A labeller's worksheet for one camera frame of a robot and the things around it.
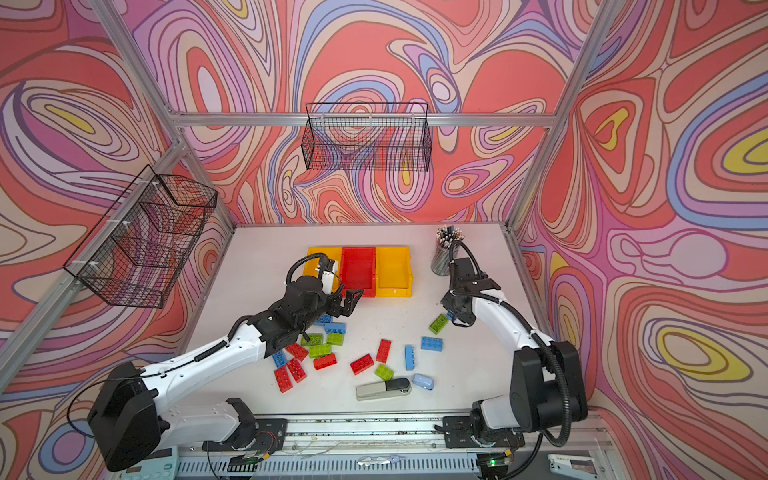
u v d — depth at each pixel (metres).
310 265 0.99
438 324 0.91
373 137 0.96
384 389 0.77
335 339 0.88
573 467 0.68
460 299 0.63
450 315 0.86
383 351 0.86
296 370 0.82
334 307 0.71
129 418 0.39
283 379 0.80
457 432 0.73
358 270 1.03
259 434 0.73
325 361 0.83
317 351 0.86
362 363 0.84
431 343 0.86
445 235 0.93
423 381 0.79
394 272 1.04
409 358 0.84
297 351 0.85
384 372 0.82
